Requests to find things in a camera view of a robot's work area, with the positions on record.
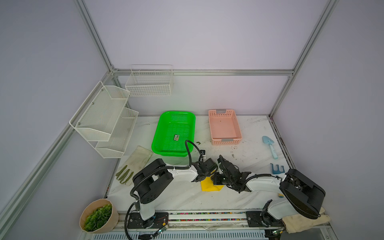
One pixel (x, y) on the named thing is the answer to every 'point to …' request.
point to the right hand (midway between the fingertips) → (210, 178)
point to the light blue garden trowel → (267, 140)
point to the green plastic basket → (173, 129)
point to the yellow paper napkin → (207, 185)
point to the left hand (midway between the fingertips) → (202, 169)
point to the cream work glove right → (295, 223)
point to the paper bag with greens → (99, 216)
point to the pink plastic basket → (224, 127)
